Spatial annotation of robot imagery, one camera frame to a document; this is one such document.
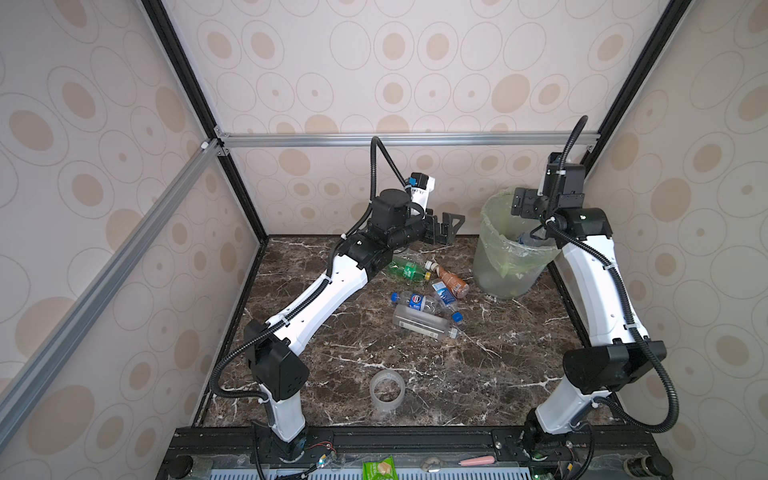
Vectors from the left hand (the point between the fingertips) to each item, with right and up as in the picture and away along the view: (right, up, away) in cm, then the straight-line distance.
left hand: (460, 212), depth 65 cm
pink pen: (+5, -59, +6) cm, 59 cm away
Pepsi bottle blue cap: (-7, -24, +29) cm, 38 cm away
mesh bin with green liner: (+19, -11, +22) cm, 31 cm away
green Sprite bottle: (-9, -14, +38) cm, 41 cm away
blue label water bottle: (+3, -23, +30) cm, 38 cm away
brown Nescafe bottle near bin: (+6, -18, +34) cm, 39 cm away
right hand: (+22, +6, +9) cm, 25 cm away
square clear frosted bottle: (-5, -30, +29) cm, 42 cm away
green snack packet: (-18, -59, +3) cm, 62 cm away
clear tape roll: (-16, -46, +18) cm, 52 cm away
